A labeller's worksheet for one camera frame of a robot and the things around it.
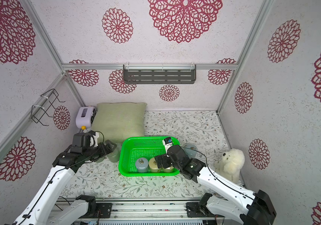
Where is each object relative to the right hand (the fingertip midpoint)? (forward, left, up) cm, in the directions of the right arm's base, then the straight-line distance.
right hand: (160, 154), depth 77 cm
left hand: (+1, +27, +3) cm, 27 cm away
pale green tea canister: (+2, +29, -9) cm, 30 cm away
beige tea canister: (-4, +4, -8) cm, 9 cm away
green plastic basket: (+12, +19, -15) cm, 27 cm away
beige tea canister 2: (-4, -4, -12) cm, 13 cm away
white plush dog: (-6, -35, +1) cm, 36 cm away
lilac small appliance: (+34, +58, -6) cm, 67 cm away
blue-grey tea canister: (-3, +11, -7) cm, 13 cm away
